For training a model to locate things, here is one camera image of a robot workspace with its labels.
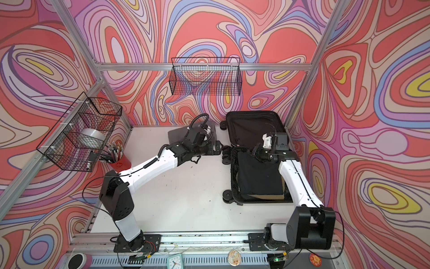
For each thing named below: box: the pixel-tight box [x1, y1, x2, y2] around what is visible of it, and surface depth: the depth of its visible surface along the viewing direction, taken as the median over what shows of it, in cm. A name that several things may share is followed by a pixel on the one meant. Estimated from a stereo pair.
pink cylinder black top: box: [67, 252, 93, 269], surface depth 67 cm
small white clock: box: [166, 253, 184, 269], surface depth 69 cm
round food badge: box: [227, 249, 242, 267], surface depth 71 cm
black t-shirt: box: [236, 150, 284, 196], surface depth 86 cm
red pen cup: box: [109, 151, 132, 172], surface depth 92 cm
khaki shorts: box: [247, 175, 285, 200], surface depth 85 cm
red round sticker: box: [309, 252, 322, 267], surface depth 70 cm
